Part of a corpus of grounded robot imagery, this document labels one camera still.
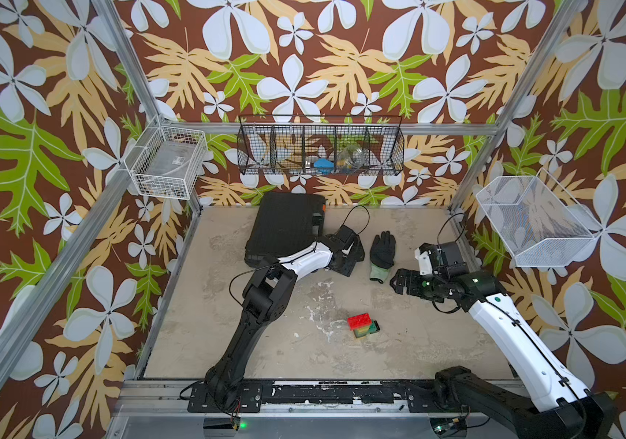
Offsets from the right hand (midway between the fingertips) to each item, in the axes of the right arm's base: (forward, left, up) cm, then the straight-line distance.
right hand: (401, 283), depth 78 cm
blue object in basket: (+41, +21, +11) cm, 47 cm away
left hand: (+18, +13, -16) cm, 27 cm away
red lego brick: (-10, +13, -4) cm, 17 cm away
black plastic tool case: (+31, +36, -9) cm, 49 cm away
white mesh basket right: (+13, -40, +11) cm, 43 cm away
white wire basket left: (+33, +72, +19) cm, 81 cm away
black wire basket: (+50, +6, +13) cm, 52 cm away
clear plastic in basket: (+46, +11, +11) cm, 48 cm away
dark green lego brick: (-9, +7, -12) cm, 16 cm away
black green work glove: (+19, -1, -15) cm, 24 cm away
